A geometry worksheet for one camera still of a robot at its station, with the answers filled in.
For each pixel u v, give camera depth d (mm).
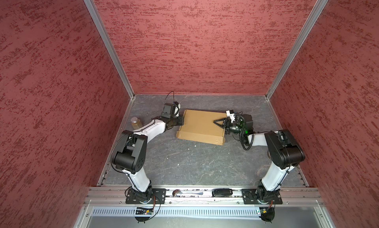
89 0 712
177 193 758
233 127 825
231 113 871
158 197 738
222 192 730
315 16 775
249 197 736
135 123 921
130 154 473
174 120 797
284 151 487
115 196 757
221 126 825
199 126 873
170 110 746
